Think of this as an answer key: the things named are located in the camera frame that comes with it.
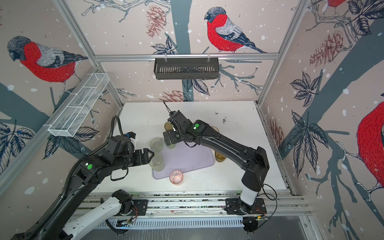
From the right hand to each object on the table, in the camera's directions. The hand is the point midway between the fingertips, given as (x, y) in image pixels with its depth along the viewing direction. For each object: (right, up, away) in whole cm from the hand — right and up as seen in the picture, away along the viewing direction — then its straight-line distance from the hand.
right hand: (170, 137), depth 76 cm
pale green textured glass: (-12, -7, +17) cm, 22 cm away
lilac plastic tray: (+6, -15, +13) cm, 21 cm away
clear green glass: (-2, -9, +19) cm, 21 cm away
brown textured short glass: (+28, -14, +14) cm, 34 cm away
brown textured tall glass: (-6, +4, +23) cm, 24 cm away
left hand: (-10, -8, -8) cm, 15 cm away
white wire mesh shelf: (-50, +17, +2) cm, 53 cm away
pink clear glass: (+2, -24, +7) cm, 25 cm away
